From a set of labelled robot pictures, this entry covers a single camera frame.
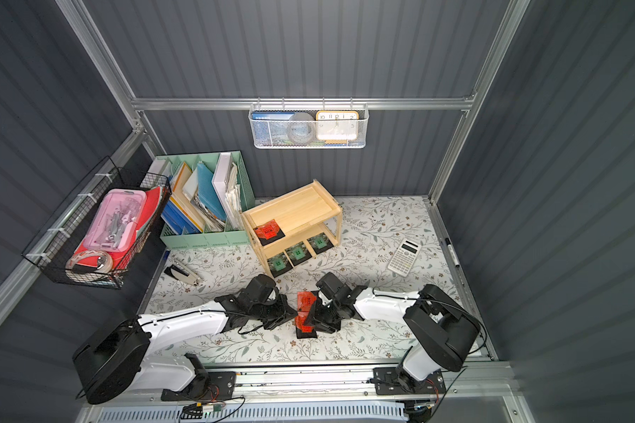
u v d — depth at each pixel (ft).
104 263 2.19
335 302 2.23
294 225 2.80
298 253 3.25
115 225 2.36
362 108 2.93
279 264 3.16
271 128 2.77
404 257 3.25
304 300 2.95
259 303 2.26
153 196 2.57
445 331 1.48
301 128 2.97
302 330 2.65
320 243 3.35
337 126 2.89
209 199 3.14
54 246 2.02
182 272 3.12
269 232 2.71
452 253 3.51
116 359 1.37
